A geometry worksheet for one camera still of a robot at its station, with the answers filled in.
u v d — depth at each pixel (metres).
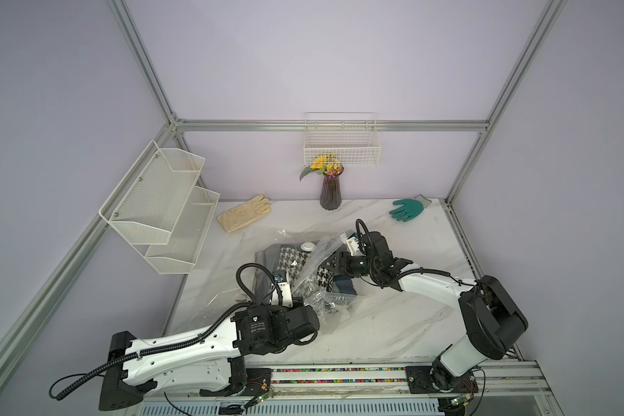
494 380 0.76
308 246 0.88
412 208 1.19
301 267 0.82
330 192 1.11
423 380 0.74
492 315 0.46
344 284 0.83
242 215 1.15
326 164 1.00
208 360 0.44
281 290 0.60
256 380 0.74
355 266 0.75
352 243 0.80
